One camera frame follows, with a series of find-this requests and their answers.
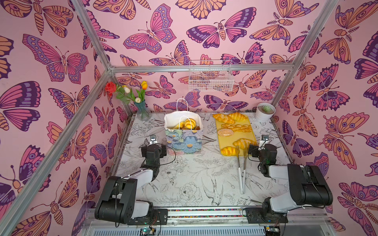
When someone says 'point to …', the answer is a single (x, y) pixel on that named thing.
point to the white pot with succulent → (265, 111)
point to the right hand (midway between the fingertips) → (256, 143)
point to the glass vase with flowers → (126, 95)
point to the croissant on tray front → (243, 144)
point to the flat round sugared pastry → (225, 132)
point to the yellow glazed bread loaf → (229, 151)
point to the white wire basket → (210, 75)
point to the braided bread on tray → (242, 128)
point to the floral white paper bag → (183, 130)
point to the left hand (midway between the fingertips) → (155, 143)
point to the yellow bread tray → (235, 139)
